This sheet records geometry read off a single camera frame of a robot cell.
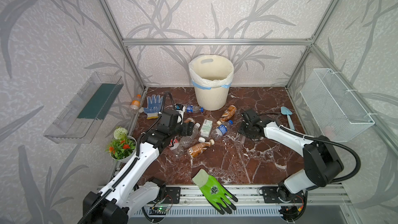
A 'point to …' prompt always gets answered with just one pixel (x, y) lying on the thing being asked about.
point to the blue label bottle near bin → (192, 108)
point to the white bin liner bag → (211, 71)
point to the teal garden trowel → (285, 110)
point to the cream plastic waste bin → (212, 99)
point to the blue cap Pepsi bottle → (222, 130)
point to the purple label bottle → (240, 140)
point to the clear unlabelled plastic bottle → (188, 140)
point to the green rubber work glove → (216, 195)
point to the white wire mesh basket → (336, 112)
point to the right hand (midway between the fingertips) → (239, 126)
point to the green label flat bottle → (207, 128)
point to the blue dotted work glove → (153, 108)
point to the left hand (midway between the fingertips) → (189, 118)
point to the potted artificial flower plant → (124, 147)
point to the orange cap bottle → (135, 103)
